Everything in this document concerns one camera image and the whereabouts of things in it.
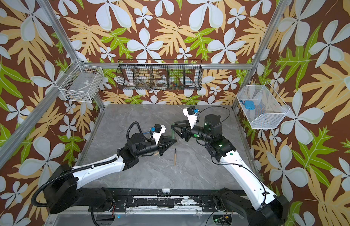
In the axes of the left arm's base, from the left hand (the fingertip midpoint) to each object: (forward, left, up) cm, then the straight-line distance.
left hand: (176, 138), depth 70 cm
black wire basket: (+50, +11, +4) cm, 52 cm away
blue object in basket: (+25, -46, -1) cm, 52 cm away
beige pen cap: (-7, +10, -3) cm, 12 cm away
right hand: (+2, +1, +8) cm, 8 cm away
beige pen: (+2, 0, -26) cm, 27 cm away
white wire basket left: (+35, +59, +7) cm, 69 cm away
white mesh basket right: (+23, -52, 0) cm, 57 cm away
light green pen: (0, +1, +4) cm, 4 cm away
